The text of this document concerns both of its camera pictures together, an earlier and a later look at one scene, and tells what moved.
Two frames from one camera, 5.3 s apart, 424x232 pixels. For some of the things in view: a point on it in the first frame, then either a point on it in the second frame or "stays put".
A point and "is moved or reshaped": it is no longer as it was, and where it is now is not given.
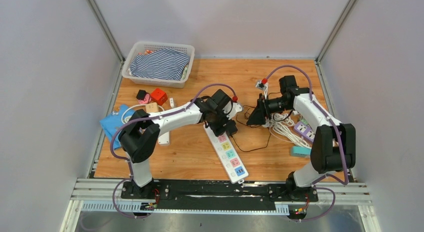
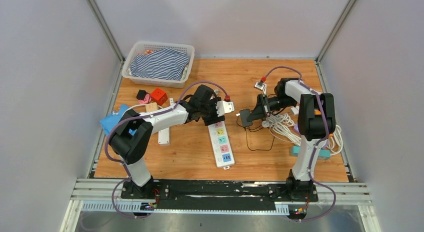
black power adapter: (141, 95) stays put
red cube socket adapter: (159, 96) stays put
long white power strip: (229, 156) is moved or reshaped
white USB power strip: (164, 139) stays put
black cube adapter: (231, 128) to (244, 115)
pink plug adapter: (147, 99) stays put
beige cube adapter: (151, 107) stays put
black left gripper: (220, 129) to (214, 118)
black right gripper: (262, 110) stays put
